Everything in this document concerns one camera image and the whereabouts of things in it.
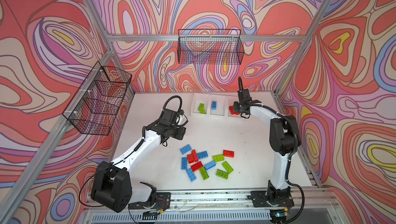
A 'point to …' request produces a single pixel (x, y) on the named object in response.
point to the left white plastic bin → (197, 98)
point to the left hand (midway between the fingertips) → (182, 129)
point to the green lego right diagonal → (228, 168)
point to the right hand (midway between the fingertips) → (239, 109)
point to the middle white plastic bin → (221, 113)
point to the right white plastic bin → (232, 117)
